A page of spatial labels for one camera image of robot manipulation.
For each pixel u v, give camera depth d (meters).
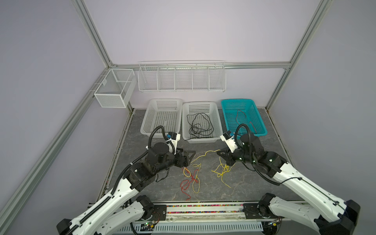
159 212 0.74
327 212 0.40
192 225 0.71
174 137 0.60
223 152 0.69
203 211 0.75
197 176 0.85
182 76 0.99
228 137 0.62
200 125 1.08
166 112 1.20
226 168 0.71
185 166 0.59
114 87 1.00
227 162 0.65
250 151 0.53
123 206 0.45
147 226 0.72
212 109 1.13
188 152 0.65
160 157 0.50
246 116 1.16
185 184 0.83
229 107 1.16
